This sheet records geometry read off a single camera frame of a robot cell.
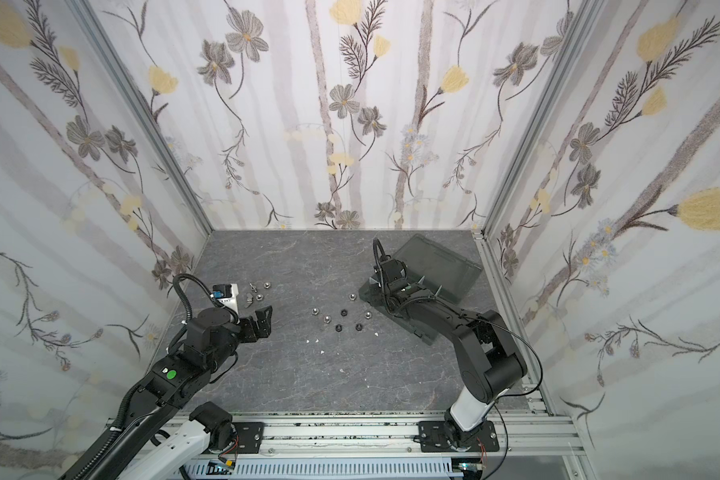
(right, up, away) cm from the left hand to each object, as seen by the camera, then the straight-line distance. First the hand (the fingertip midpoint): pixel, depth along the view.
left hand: (253, 303), depth 74 cm
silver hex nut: (+30, -7, +21) cm, 37 cm away
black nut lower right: (+26, -11, +19) cm, 34 cm away
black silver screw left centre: (+12, -6, +21) cm, 25 cm away
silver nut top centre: (+24, -2, +26) cm, 36 cm away
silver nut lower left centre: (+16, -8, +21) cm, 28 cm away
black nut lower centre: (+20, -11, +19) cm, 29 cm away
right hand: (+31, +4, +17) cm, 35 cm away
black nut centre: (+21, -7, +24) cm, 33 cm away
